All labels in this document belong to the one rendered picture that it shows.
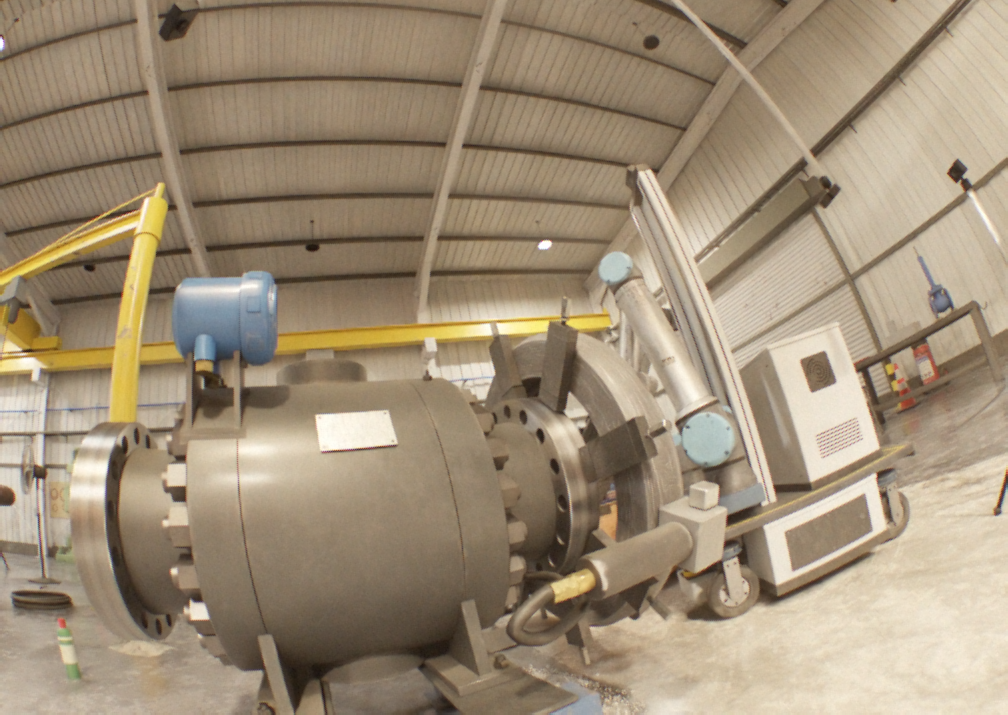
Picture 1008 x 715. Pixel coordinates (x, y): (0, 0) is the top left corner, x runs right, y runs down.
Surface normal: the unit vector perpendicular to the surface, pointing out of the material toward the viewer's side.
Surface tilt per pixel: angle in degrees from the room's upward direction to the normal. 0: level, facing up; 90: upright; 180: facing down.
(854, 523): 90
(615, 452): 90
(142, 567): 113
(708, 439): 95
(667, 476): 98
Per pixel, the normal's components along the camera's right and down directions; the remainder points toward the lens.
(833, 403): -0.17, -0.33
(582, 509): 0.46, -0.11
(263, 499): 0.39, -0.51
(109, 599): 0.46, 0.12
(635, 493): -0.88, 0.02
